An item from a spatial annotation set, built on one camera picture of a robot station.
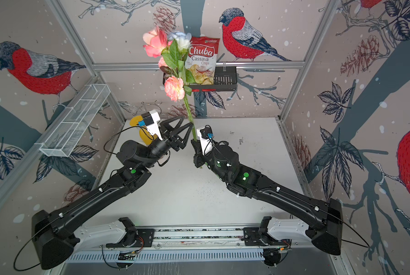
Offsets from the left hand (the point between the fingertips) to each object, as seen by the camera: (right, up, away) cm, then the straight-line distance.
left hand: (189, 118), depth 54 cm
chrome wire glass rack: (-27, +12, +44) cm, 53 cm away
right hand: (0, -8, +10) cm, 13 cm away
